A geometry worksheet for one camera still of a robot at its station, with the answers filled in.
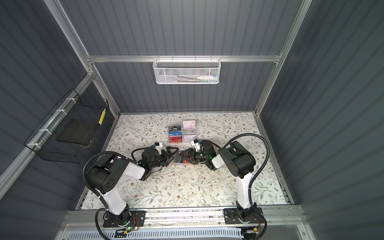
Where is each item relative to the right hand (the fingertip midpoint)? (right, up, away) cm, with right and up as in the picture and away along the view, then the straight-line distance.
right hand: (183, 158), depth 90 cm
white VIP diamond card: (+3, +12, +11) cm, 16 cm away
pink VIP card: (+3, +21, +11) cm, 24 cm away
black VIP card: (-6, +19, +11) cm, 23 cm away
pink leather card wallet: (+1, -3, +1) cm, 3 cm away
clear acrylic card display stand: (0, +15, +17) cm, 23 cm away
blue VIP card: (-7, +15, +12) cm, 20 cm away
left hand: (-3, +3, 0) cm, 5 cm away
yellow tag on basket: (-45, +25, -7) cm, 52 cm away
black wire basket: (-56, +13, -29) cm, 64 cm away
